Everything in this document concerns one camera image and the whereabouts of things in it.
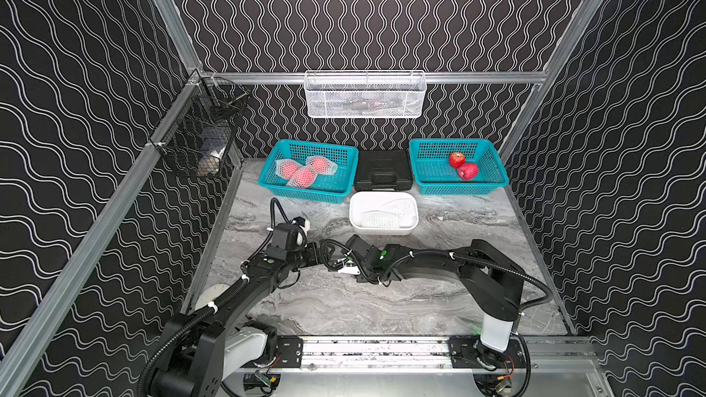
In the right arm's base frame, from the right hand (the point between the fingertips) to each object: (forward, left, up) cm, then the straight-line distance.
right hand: (360, 255), depth 90 cm
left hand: (0, +11, +6) cm, 13 cm away
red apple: (+35, -43, +3) cm, 56 cm away
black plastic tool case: (+33, -9, +6) cm, 35 cm away
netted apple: (+35, +30, +5) cm, 46 cm away
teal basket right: (+40, -31, -3) cm, 50 cm away
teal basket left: (+30, +12, -1) cm, 32 cm away
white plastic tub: (+21, -1, +1) cm, 22 cm away
